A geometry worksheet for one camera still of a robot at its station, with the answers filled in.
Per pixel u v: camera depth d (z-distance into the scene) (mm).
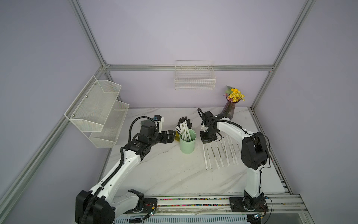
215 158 906
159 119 689
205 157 888
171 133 702
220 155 928
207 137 825
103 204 374
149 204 733
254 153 521
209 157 906
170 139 700
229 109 1041
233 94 951
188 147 894
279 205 749
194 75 949
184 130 862
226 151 936
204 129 849
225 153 930
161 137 690
